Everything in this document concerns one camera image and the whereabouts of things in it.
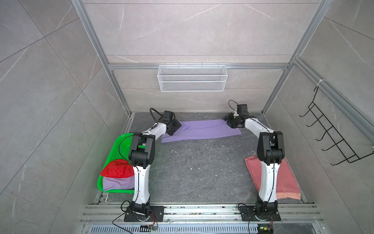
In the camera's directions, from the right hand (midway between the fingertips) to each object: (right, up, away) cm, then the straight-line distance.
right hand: (223, 117), depth 105 cm
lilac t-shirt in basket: (-59, -36, -29) cm, 75 cm away
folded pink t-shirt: (+30, -40, -25) cm, 56 cm away
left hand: (-33, -4, -1) cm, 33 cm away
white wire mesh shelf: (-23, +28, -5) cm, 37 cm away
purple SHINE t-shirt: (-17, -9, +9) cm, 21 cm away
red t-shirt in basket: (-64, -29, -28) cm, 76 cm away
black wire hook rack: (+41, -18, -47) cm, 65 cm away
